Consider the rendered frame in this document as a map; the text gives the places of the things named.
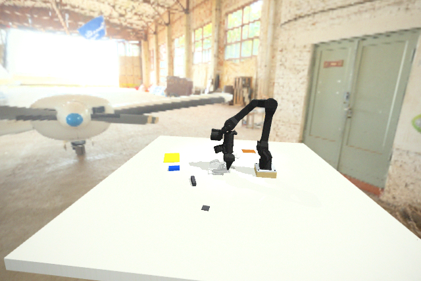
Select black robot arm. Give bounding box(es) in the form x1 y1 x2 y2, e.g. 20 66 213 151
210 98 278 170

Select small blue block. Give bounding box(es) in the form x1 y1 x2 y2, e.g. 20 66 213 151
168 165 180 171

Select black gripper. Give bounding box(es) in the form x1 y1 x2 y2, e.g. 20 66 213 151
222 141 235 170

